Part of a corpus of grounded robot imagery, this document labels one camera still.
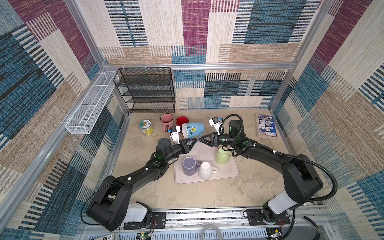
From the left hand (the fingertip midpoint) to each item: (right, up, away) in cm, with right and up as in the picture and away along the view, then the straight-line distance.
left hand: (197, 138), depth 78 cm
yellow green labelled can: (-33, +5, +23) cm, 41 cm away
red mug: (-11, +10, +26) cm, 30 cm away
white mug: (+5, -17, +1) cm, 18 cm away
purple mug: (-4, -16, +5) cm, 17 cm away
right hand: (+2, -1, +1) cm, 3 cm away
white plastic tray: (+5, -10, +17) cm, 21 cm away
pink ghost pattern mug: (-20, +11, +27) cm, 36 cm away
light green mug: (+14, -10, +7) cm, 19 cm away
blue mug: (-2, +4, -3) cm, 6 cm away
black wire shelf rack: (-35, +32, +31) cm, 57 cm away
